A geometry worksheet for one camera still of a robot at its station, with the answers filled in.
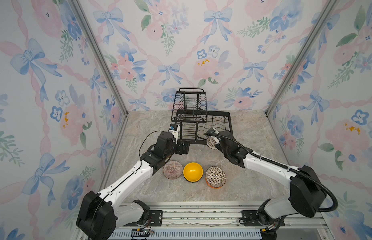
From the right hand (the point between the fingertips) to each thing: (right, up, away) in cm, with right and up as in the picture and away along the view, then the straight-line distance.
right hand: (223, 133), depth 86 cm
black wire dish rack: (-17, +8, +4) cm, 20 cm away
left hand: (-23, -2, -7) cm, 24 cm away
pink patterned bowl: (-29, -21, +3) cm, 36 cm away
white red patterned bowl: (-6, -6, +4) cm, 10 cm away
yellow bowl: (-17, -22, 0) cm, 28 cm away
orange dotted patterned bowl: (-4, -25, 0) cm, 25 cm away
